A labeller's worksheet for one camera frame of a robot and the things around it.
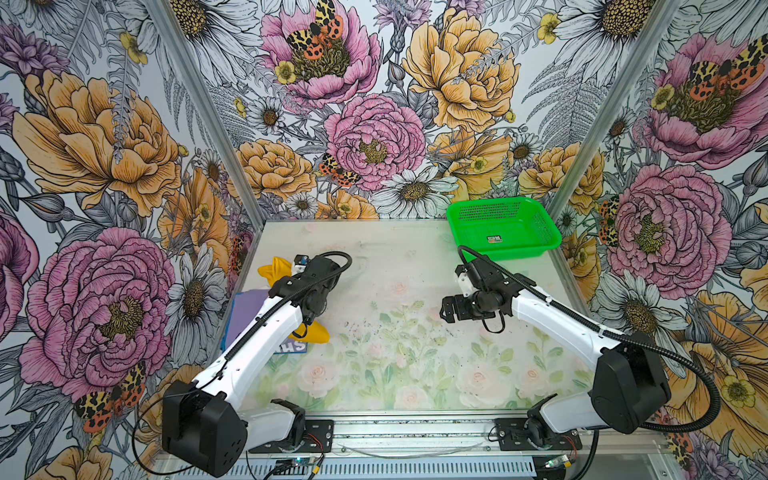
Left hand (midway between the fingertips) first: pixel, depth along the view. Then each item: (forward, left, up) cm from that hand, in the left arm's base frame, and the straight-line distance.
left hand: (289, 310), depth 78 cm
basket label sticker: (+38, -66, -16) cm, 78 cm away
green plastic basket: (+44, -72, -16) cm, 85 cm away
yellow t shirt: (-4, -6, -5) cm, 8 cm away
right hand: (0, -45, -7) cm, 45 cm away
